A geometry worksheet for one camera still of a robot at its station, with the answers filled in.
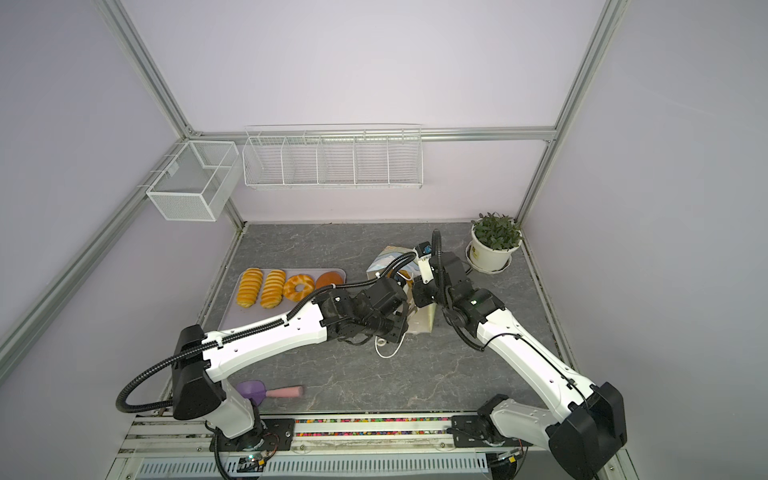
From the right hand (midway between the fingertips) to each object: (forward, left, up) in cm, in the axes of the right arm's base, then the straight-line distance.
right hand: (418, 280), depth 78 cm
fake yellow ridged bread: (+9, +47, -18) cm, 51 cm away
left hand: (-13, +4, -3) cm, 14 cm away
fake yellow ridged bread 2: (+9, +56, -18) cm, 59 cm away
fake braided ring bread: (+11, +42, -18) cm, 47 cm away
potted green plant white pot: (+19, -25, -5) cm, 32 cm away
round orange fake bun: (+13, +30, -18) cm, 38 cm away
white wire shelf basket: (+43, +27, +10) cm, 52 cm away
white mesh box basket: (+33, +70, +7) cm, 78 cm away
